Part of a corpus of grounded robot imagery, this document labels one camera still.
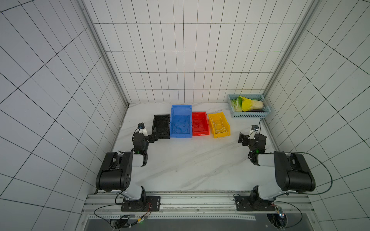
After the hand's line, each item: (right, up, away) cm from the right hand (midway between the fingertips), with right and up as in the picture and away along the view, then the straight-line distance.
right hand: (243, 131), depth 95 cm
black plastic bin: (-57, +3, +8) cm, 58 cm away
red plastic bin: (-26, +10, +10) cm, 30 cm away
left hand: (-65, +1, 0) cm, 65 cm away
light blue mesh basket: (+12, +12, +12) cm, 21 cm away
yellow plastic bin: (-11, +5, +5) cm, 13 cm away
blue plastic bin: (-45, +14, +18) cm, 51 cm away
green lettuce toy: (+1, +19, +15) cm, 25 cm away
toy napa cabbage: (+10, +19, +15) cm, 26 cm away
